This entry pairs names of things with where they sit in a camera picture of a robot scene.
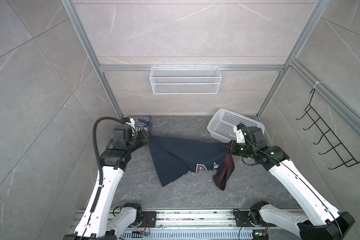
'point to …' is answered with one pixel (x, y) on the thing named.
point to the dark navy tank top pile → (175, 158)
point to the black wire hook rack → (328, 135)
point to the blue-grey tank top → (141, 122)
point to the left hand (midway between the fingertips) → (147, 129)
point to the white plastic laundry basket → (221, 126)
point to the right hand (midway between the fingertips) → (224, 143)
